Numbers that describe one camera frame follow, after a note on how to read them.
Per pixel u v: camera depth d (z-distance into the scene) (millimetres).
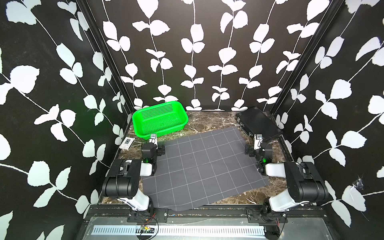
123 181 460
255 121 1167
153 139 830
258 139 817
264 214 678
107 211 764
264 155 727
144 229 703
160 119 1145
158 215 736
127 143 983
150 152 715
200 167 907
